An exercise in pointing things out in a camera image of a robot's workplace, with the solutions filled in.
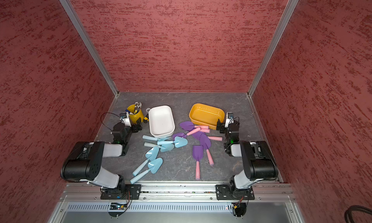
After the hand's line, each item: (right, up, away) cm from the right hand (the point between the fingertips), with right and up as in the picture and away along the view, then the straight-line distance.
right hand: (225, 120), depth 94 cm
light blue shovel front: (-48, -21, -7) cm, 53 cm away
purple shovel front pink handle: (-19, -20, -7) cm, 28 cm away
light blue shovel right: (-31, -13, -4) cm, 33 cm away
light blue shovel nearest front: (-45, -25, -13) cm, 53 cm away
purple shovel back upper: (-25, -4, +6) cm, 26 cm away
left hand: (-61, 0, -1) cm, 61 cm away
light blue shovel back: (-47, -12, -2) cm, 48 cm away
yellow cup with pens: (-61, +6, +1) cm, 61 cm away
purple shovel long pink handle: (-13, -14, -2) cm, 19 cm away
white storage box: (-45, -1, +9) cm, 46 cm away
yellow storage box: (-12, +3, +13) cm, 18 cm away
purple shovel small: (-29, -10, 0) cm, 30 cm away
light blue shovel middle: (-40, -17, -5) cm, 44 cm away
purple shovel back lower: (-13, -6, -2) cm, 15 cm away
